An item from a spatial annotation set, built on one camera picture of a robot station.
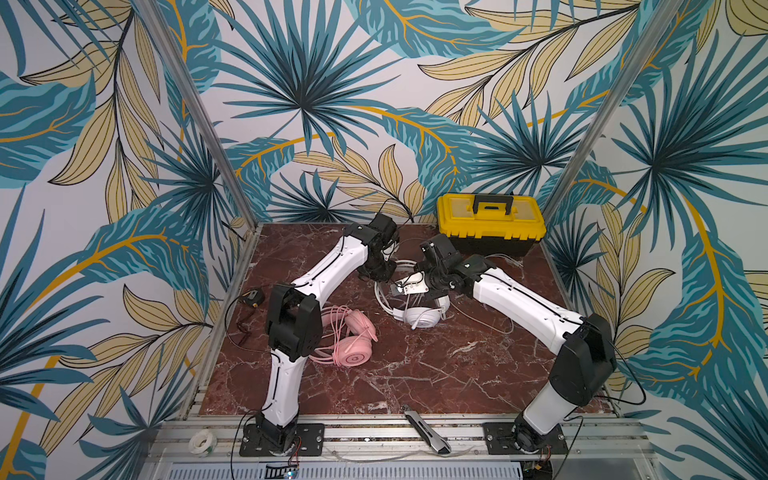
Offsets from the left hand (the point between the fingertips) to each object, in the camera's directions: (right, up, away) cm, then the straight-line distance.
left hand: (383, 277), depth 89 cm
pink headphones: (-9, -17, -1) cm, 19 cm away
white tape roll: (-43, -38, -17) cm, 60 cm away
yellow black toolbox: (+34, +18, +13) cm, 41 cm away
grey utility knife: (+14, -39, -17) cm, 45 cm away
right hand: (+10, +2, -3) cm, 10 cm away
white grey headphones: (+8, -9, -12) cm, 17 cm away
